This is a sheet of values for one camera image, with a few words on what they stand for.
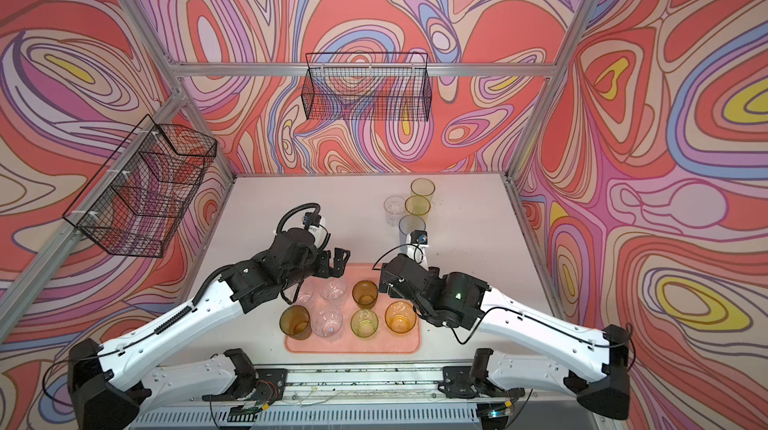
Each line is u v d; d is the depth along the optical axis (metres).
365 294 0.86
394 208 1.00
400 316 0.84
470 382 0.66
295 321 0.82
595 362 0.40
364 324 0.82
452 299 0.46
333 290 0.89
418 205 0.97
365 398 0.72
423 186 0.99
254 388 0.72
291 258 0.55
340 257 0.66
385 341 0.80
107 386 0.38
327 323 0.82
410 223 0.93
